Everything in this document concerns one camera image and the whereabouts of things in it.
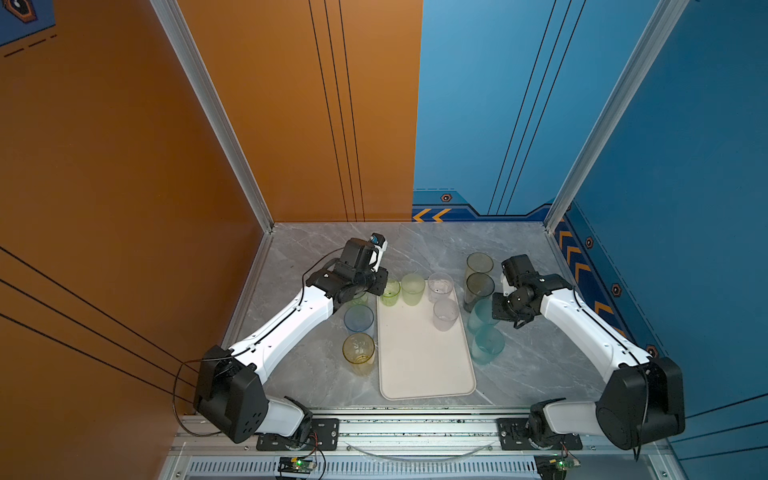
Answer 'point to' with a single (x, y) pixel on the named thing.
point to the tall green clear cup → (362, 298)
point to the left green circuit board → (295, 465)
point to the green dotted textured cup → (412, 286)
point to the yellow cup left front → (358, 350)
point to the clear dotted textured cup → (445, 314)
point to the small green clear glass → (391, 294)
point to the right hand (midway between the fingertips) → (496, 312)
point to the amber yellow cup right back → (478, 262)
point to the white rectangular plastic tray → (417, 359)
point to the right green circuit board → (553, 466)
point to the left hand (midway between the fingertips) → (383, 270)
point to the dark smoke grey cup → (478, 285)
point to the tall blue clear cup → (359, 319)
